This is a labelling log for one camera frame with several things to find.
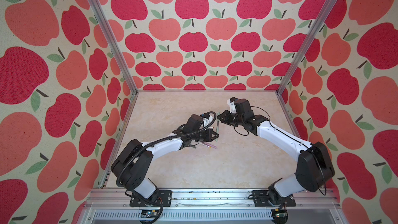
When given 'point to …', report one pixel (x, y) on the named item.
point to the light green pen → (217, 121)
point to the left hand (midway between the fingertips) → (220, 137)
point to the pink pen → (208, 145)
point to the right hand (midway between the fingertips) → (220, 115)
